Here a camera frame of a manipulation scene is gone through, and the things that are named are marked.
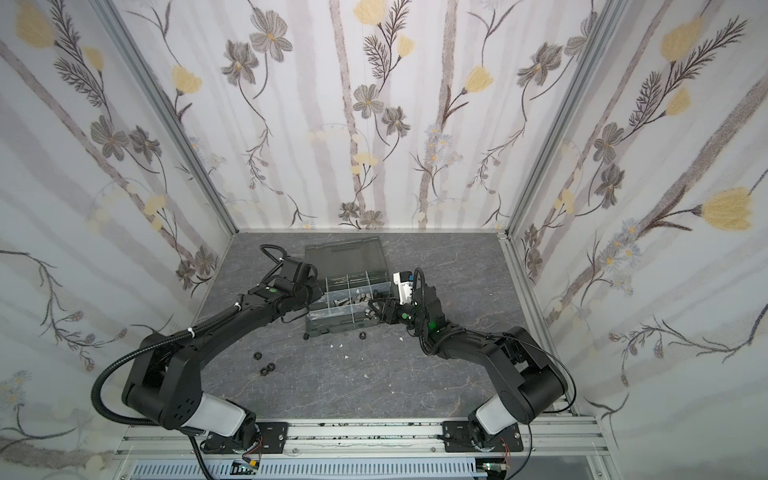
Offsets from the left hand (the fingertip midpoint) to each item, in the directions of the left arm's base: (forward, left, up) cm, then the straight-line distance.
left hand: (317, 280), depth 89 cm
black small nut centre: (-12, -13, -13) cm, 22 cm away
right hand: (-8, -15, +4) cm, 18 cm away
